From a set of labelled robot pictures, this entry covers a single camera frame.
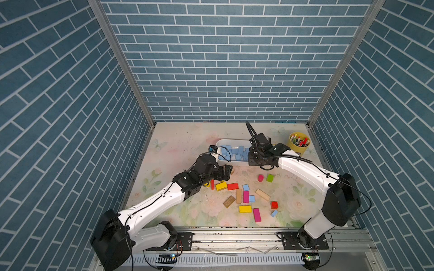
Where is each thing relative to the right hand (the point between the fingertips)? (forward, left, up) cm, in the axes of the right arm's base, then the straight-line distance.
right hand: (252, 160), depth 87 cm
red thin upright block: (-9, +20, -12) cm, 25 cm away
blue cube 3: (+14, +13, -9) cm, 21 cm away
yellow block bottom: (-21, +2, -13) cm, 24 cm away
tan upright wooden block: (-15, +6, -12) cm, 20 cm away
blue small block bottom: (-22, -12, -12) cm, 28 cm away
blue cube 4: (-10, +2, -12) cm, 16 cm away
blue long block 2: (+11, +17, -14) cm, 24 cm away
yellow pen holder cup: (+17, -28, -3) cm, 33 cm away
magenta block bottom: (-23, -3, -13) cm, 27 cm away
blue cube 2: (+13, +16, -12) cm, 24 cm away
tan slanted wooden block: (-12, -7, -14) cm, 19 cm away
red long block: (-9, +9, -13) cm, 18 cm away
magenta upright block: (-15, +2, -13) cm, 19 cm away
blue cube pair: (-16, -1, -12) cm, 20 cm away
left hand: (-8, +12, +5) cm, 15 cm away
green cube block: (-3, -11, -12) cm, 17 cm away
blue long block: (+13, +9, -10) cm, 19 cm away
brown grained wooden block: (-18, +11, -12) cm, 24 cm away
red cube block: (-17, -12, -13) cm, 25 cm away
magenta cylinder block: (-3, -6, -12) cm, 14 cm away
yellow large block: (-11, +15, -11) cm, 22 cm away
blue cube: (+9, +7, -11) cm, 16 cm away
